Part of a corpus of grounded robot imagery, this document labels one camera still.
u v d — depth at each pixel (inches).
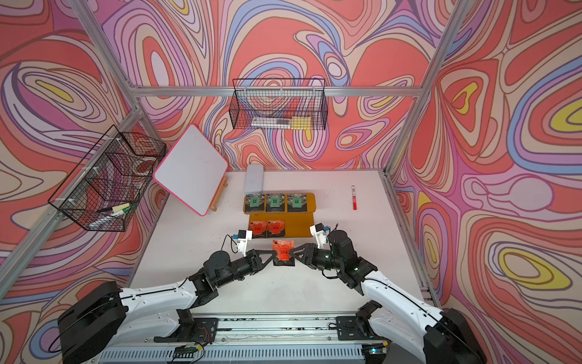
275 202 35.1
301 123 32.3
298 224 37.9
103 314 17.2
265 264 28.2
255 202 35.0
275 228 38.3
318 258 27.5
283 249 29.9
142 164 34.6
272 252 29.4
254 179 45.3
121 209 28.3
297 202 34.9
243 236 28.8
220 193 41.3
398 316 18.6
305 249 27.8
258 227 38.2
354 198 42.5
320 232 29.1
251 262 27.2
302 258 27.4
